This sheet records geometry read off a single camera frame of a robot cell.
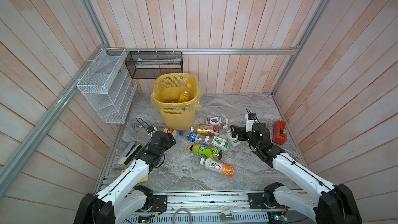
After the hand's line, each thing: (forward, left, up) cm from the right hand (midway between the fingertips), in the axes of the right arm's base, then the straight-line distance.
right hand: (238, 125), depth 84 cm
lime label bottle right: (-4, +1, -11) cm, 12 cm away
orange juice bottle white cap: (-19, +13, -10) cm, 25 cm away
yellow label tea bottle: (+19, +31, +3) cm, 36 cm away
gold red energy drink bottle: (+2, +14, -9) cm, 17 cm away
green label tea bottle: (-12, +18, -8) cm, 23 cm away
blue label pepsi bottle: (-2, +22, -13) cm, 25 cm away
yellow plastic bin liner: (+25, +42, +4) cm, 49 cm away
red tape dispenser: (+1, -27, -10) cm, 29 cm away
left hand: (-8, +39, -6) cm, 41 cm away
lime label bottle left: (-5, +10, -12) cm, 16 cm away
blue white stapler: (-10, +61, -12) cm, 63 cm away
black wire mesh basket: (+40, +57, +12) cm, 70 cm away
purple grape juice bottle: (+11, +10, -12) cm, 19 cm away
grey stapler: (-40, +8, -13) cm, 43 cm away
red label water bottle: (0, +37, -9) cm, 38 cm away
